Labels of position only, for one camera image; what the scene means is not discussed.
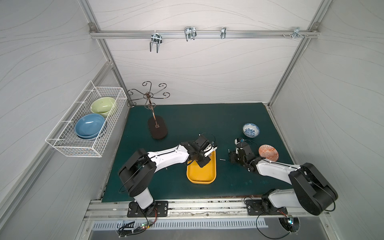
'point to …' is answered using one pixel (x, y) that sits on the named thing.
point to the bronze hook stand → (157, 125)
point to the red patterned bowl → (269, 152)
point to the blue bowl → (88, 126)
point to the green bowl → (102, 106)
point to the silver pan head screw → (222, 159)
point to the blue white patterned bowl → (251, 130)
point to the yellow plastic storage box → (205, 175)
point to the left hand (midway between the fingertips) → (206, 159)
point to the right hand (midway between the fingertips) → (231, 152)
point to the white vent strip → (114, 225)
